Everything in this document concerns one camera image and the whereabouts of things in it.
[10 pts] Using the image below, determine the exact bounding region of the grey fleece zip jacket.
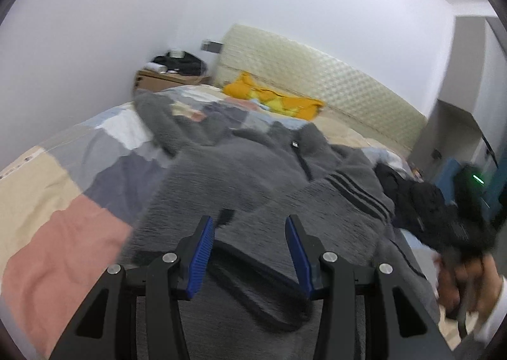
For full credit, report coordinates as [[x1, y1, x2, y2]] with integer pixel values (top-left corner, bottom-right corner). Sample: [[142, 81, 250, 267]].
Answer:
[[121, 92, 440, 359]]

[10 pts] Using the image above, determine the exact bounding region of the person's right hand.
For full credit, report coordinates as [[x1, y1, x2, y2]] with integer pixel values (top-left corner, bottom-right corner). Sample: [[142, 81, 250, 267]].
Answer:
[[434, 254, 504, 322]]

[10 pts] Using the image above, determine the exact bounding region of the blue padded chair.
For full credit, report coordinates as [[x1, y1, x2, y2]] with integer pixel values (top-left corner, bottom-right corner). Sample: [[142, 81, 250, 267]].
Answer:
[[433, 158, 461, 204]]

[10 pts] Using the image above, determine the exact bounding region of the black garment on bed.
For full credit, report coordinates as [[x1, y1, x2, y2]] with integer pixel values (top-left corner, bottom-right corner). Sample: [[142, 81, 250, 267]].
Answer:
[[375, 164, 469, 252]]

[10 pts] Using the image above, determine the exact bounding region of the grey built-in wardrobe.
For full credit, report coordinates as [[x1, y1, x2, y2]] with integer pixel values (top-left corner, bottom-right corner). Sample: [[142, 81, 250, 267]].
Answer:
[[408, 16, 506, 181]]

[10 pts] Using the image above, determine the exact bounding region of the patchwork colour block quilt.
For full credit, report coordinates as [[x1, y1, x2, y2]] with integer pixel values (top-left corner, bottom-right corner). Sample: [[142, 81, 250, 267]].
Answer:
[[0, 84, 414, 357]]

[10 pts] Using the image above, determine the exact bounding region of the wooden nightstand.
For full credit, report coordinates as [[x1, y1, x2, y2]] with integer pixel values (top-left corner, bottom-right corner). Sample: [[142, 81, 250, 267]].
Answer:
[[133, 69, 211, 92]]

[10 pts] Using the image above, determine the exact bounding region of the yellow pikachu plush pillow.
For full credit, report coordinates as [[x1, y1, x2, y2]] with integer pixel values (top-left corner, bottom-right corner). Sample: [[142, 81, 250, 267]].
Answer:
[[222, 72, 325, 121]]

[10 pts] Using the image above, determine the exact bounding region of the black bag on nightstand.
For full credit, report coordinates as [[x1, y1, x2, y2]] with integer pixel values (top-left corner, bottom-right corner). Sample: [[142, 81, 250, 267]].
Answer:
[[143, 50, 207, 76]]

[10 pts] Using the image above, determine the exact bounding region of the cream quilted headboard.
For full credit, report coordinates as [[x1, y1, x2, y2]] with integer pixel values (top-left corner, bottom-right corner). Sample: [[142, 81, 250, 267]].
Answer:
[[214, 24, 426, 155]]

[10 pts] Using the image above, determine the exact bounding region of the wall power outlet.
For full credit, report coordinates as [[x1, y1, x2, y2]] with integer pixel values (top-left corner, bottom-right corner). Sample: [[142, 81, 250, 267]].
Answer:
[[200, 39, 222, 54]]

